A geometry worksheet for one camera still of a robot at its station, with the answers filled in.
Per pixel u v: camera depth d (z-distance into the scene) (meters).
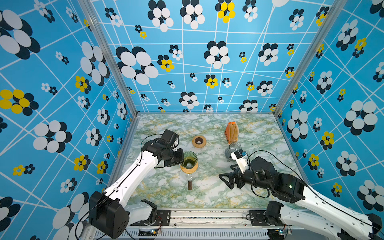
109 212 0.38
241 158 0.58
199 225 0.72
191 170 0.78
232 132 0.98
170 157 0.64
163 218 0.73
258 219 0.73
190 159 0.81
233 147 0.98
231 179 0.57
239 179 0.58
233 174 0.58
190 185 0.79
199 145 0.99
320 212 0.44
